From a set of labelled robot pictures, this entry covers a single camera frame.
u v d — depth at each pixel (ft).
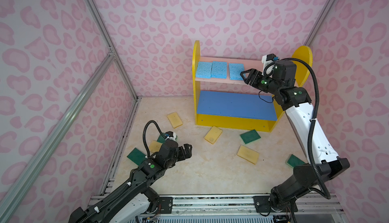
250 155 2.90
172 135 2.36
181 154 2.26
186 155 2.31
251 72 2.00
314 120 1.44
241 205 2.46
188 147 2.36
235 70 2.47
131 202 1.89
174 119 3.46
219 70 2.46
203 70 2.46
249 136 3.14
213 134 3.21
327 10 2.48
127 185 1.57
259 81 1.99
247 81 2.06
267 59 1.99
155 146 1.93
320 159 1.34
